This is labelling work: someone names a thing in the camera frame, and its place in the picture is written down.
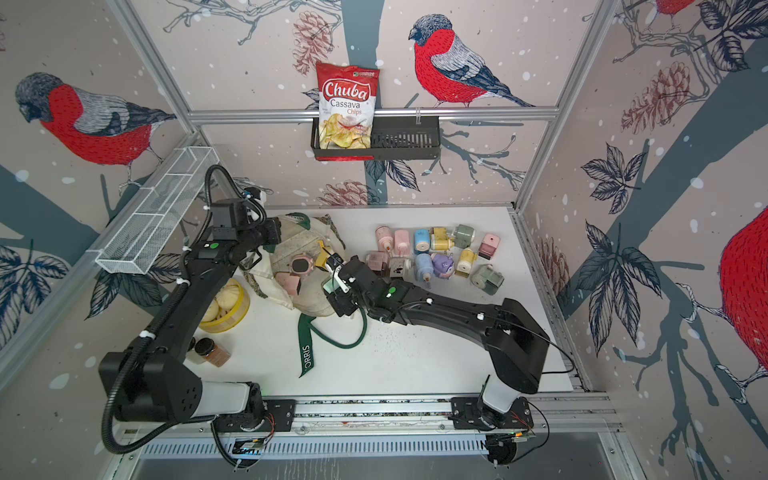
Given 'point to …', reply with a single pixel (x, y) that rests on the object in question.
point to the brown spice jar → (215, 354)
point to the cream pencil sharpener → (402, 267)
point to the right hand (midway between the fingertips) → (340, 287)
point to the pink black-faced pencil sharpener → (379, 261)
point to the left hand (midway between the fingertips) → (283, 215)
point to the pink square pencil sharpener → (489, 245)
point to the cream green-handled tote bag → (299, 237)
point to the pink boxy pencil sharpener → (292, 284)
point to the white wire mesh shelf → (139, 237)
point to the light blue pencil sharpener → (423, 266)
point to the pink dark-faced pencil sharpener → (301, 265)
